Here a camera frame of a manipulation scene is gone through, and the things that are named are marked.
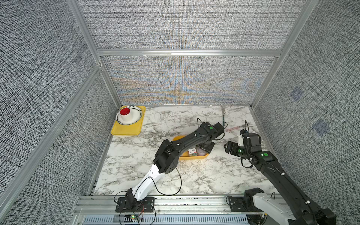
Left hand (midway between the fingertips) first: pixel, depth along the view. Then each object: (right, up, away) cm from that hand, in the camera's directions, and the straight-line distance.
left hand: (207, 148), depth 88 cm
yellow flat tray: (-50, +11, +17) cm, 54 cm away
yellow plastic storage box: (-14, -5, +1) cm, 14 cm away
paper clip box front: (-9, -2, 0) cm, 9 cm away
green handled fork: (+20, +24, +29) cm, 43 cm away
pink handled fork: (+20, +11, +18) cm, 29 cm away
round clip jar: (-4, -1, -2) cm, 5 cm away
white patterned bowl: (-52, +23, +25) cm, 62 cm away
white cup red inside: (-59, +23, +20) cm, 67 cm away
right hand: (+12, +4, -6) cm, 15 cm away
